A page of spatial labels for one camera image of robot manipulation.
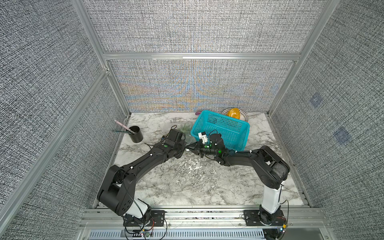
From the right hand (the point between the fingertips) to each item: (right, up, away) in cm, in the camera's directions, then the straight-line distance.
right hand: (184, 143), depth 83 cm
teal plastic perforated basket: (+34, +5, +23) cm, 42 cm away
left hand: (+3, 0, +4) cm, 5 cm away
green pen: (-39, +6, +10) cm, 41 cm away
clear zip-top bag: (0, +9, +20) cm, 22 cm away
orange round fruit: (+35, +20, +26) cm, 48 cm away
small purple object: (+9, +21, +37) cm, 43 cm away
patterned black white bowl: (+45, +18, +32) cm, 58 cm away
